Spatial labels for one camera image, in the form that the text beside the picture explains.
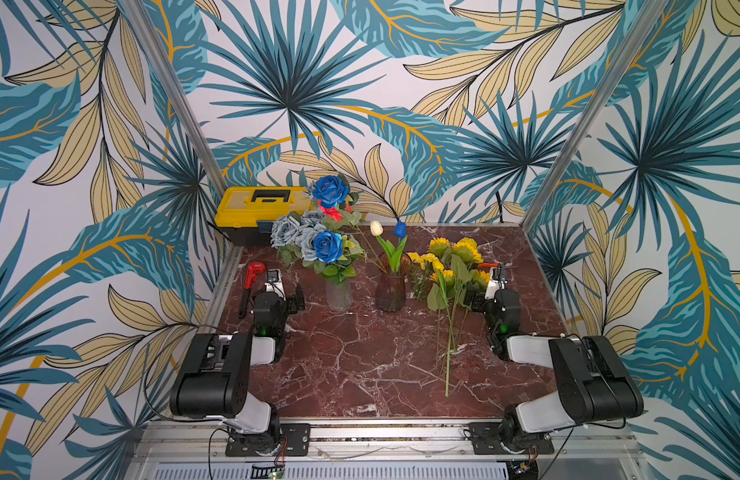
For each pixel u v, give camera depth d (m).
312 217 0.77
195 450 0.72
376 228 0.81
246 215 1.00
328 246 0.55
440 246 1.05
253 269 1.05
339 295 0.92
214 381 0.44
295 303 0.84
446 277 0.98
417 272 1.04
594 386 0.45
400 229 0.80
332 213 0.69
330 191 0.64
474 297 0.84
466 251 1.03
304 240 0.68
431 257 1.03
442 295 0.95
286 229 0.71
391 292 0.89
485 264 1.06
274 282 0.78
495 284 0.81
